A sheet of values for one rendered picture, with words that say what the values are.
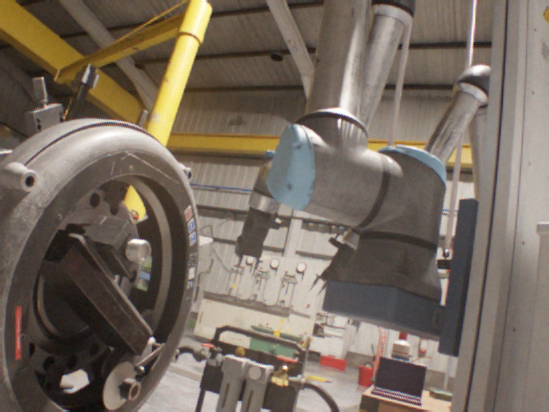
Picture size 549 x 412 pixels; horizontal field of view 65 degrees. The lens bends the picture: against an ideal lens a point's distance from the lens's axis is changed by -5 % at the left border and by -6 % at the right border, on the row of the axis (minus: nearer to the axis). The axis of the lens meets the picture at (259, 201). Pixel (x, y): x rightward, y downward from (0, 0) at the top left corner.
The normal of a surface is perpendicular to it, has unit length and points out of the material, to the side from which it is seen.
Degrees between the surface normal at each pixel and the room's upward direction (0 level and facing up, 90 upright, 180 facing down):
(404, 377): 83
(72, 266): 90
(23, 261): 90
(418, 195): 93
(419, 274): 70
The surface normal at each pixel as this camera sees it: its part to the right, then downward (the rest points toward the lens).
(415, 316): 0.61, -0.05
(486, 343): -0.75, -0.33
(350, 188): 0.13, 0.23
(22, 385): 0.92, 0.13
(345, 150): 0.36, -0.34
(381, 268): -0.37, -0.63
